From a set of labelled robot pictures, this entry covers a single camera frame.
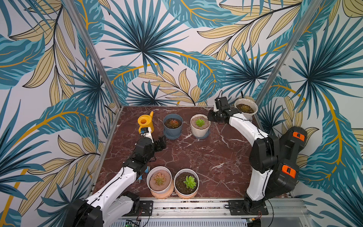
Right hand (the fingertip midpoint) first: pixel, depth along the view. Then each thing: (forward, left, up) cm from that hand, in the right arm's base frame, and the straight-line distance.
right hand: (210, 115), depth 94 cm
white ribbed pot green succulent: (-5, +7, -5) cm, 10 cm away
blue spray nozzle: (-33, +39, -7) cm, 52 cm away
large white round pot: (+11, -30, -5) cm, 32 cm away
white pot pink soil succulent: (-40, +32, -5) cm, 51 cm away
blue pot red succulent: (-3, +26, -5) cm, 26 cm away
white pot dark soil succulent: (-41, +18, -5) cm, 45 cm away
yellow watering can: (-1, +44, -3) cm, 44 cm away
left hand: (-18, +32, 0) cm, 37 cm away
